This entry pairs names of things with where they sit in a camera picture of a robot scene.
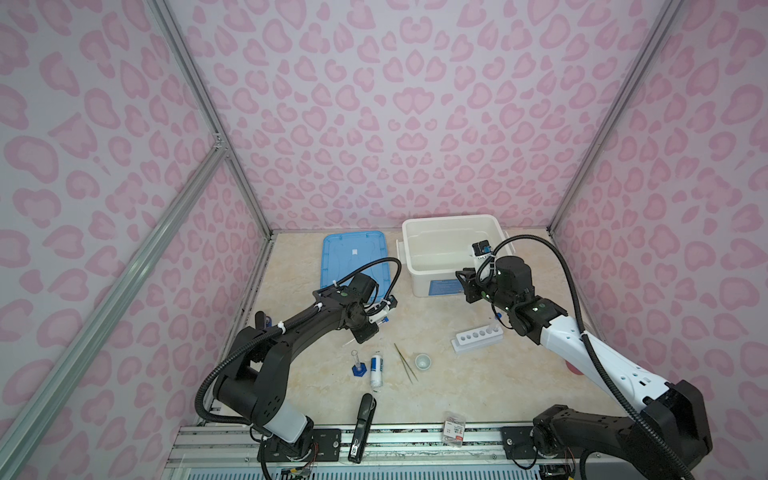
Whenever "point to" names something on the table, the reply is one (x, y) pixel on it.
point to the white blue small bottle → (376, 373)
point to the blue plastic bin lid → (344, 252)
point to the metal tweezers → (403, 359)
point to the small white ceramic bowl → (423, 361)
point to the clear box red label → (454, 429)
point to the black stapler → (364, 422)
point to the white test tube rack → (477, 338)
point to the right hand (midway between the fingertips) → (461, 269)
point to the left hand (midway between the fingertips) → (369, 322)
